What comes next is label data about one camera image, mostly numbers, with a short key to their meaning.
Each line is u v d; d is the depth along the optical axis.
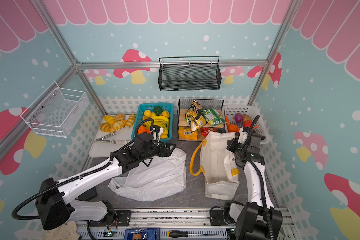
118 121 1.12
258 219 0.39
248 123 1.06
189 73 0.94
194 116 0.87
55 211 0.39
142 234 0.66
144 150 0.59
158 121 1.16
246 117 1.12
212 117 0.89
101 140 1.02
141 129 0.99
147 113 1.12
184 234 0.69
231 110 1.25
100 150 1.00
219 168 0.90
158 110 1.13
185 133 0.97
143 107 1.13
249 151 0.61
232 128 1.01
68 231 0.71
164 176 0.86
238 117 1.12
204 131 0.94
